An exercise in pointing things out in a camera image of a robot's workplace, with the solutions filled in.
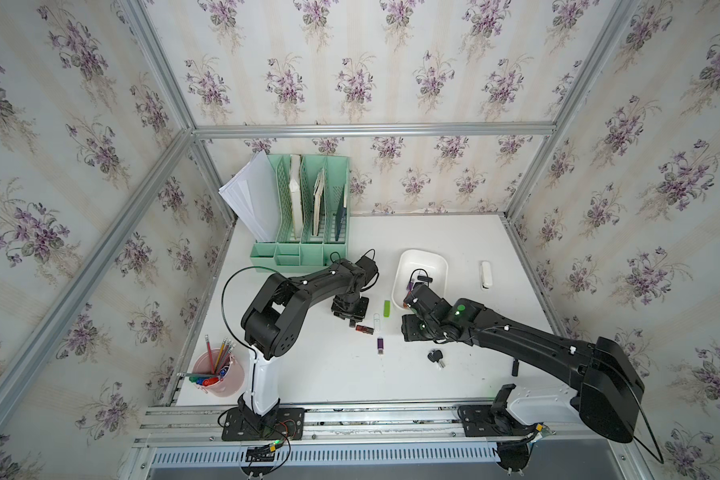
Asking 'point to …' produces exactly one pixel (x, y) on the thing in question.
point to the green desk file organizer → (291, 255)
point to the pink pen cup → (230, 374)
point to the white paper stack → (252, 192)
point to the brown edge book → (317, 199)
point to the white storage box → (407, 261)
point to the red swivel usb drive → (364, 329)
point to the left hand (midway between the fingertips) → (357, 320)
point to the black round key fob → (435, 356)
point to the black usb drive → (424, 278)
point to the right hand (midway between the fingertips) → (412, 329)
